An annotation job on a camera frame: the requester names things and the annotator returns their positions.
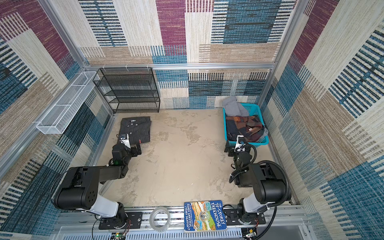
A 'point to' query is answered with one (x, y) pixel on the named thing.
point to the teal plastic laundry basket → (252, 109)
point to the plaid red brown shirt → (250, 127)
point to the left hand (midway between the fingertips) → (130, 141)
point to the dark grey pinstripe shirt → (139, 129)
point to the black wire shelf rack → (129, 90)
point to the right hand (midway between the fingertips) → (236, 140)
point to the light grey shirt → (233, 108)
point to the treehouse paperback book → (204, 216)
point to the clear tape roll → (151, 219)
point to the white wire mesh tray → (59, 117)
